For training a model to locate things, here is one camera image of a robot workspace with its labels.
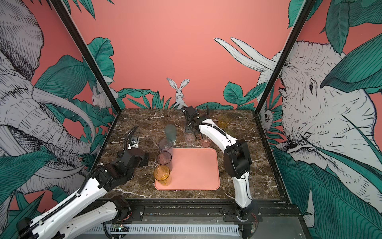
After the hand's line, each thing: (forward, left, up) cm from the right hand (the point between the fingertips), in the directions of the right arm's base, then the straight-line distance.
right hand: (190, 126), depth 91 cm
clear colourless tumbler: (-3, 0, -8) cm, 9 cm away
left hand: (-19, +26, +5) cm, 33 cm away
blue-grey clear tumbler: (-7, +16, -10) cm, 20 cm away
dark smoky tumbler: (-17, +14, -8) cm, 24 cm away
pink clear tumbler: (-3, -11, -14) cm, 18 cm away
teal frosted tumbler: (+3, +13, -10) cm, 17 cm away
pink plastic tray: (-22, -2, -14) cm, 26 cm away
